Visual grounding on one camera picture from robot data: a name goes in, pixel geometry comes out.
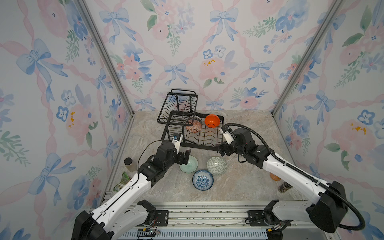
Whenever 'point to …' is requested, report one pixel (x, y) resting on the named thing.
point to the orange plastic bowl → (212, 120)
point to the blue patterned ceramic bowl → (202, 180)
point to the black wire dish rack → (178, 111)
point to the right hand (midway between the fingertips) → (223, 139)
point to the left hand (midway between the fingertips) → (183, 146)
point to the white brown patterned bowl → (191, 118)
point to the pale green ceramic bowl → (191, 166)
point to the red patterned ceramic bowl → (197, 123)
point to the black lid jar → (130, 166)
